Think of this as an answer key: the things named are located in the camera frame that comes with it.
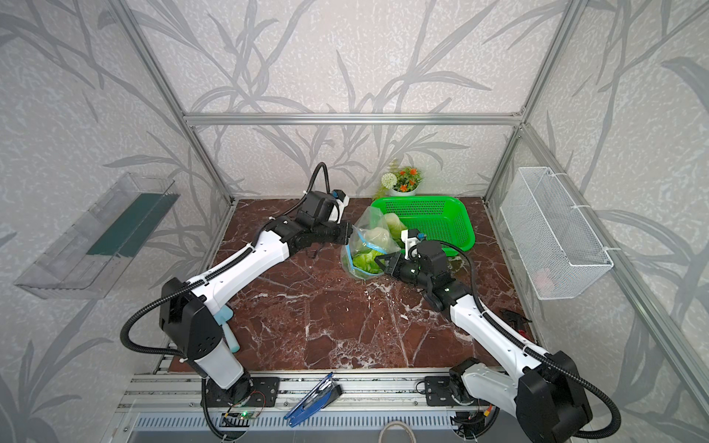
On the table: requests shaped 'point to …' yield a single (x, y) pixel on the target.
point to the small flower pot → (403, 182)
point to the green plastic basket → (445, 219)
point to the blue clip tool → (322, 394)
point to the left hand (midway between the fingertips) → (353, 230)
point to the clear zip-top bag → (372, 238)
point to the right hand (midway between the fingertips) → (374, 258)
